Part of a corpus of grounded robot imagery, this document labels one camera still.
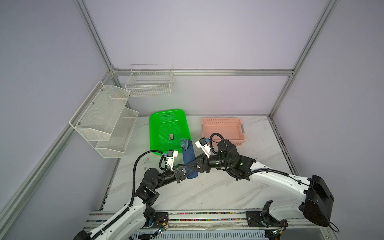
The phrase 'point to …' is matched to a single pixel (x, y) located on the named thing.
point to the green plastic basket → (166, 127)
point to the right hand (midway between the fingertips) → (189, 164)
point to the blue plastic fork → (182, 141)
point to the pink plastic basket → (231, 129)
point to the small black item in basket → (171, 137)
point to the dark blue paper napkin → (188, 155)
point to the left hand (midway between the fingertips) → (194, 168)
